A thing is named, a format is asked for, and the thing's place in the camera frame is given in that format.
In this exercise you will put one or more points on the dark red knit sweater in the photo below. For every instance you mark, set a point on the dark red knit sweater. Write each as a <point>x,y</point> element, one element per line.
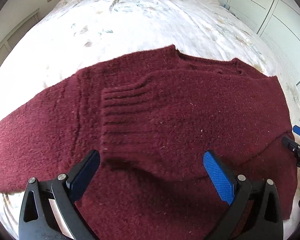
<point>151,115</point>

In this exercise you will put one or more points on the white sliding wardrobe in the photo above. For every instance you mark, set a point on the white sliding wardrobe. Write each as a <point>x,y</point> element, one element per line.
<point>277,23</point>

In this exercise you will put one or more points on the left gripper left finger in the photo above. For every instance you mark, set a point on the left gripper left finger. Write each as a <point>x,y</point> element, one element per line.
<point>48,209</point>

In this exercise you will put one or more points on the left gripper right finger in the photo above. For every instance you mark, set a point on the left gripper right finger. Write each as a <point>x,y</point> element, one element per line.
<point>254,208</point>

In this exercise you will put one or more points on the white floral bed cover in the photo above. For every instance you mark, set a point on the white floral bed cover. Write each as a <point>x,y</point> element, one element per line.
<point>73,34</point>

